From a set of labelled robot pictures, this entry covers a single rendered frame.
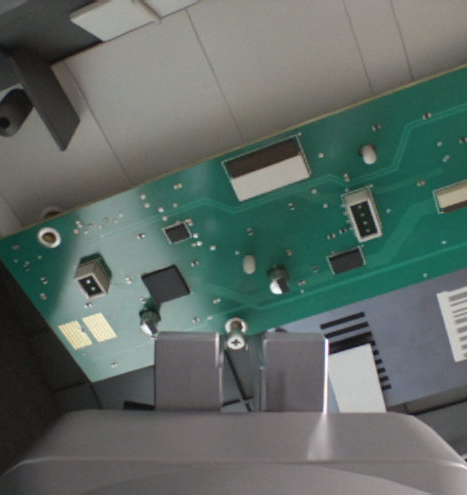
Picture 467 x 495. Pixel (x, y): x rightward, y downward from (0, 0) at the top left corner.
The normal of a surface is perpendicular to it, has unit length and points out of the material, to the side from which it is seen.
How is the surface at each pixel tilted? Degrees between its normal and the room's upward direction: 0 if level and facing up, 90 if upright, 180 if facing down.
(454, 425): 90
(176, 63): 90
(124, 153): 90
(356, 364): 90
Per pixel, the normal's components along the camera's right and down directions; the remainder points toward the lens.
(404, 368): 0.00, 0.56
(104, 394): -0.15, 0.21
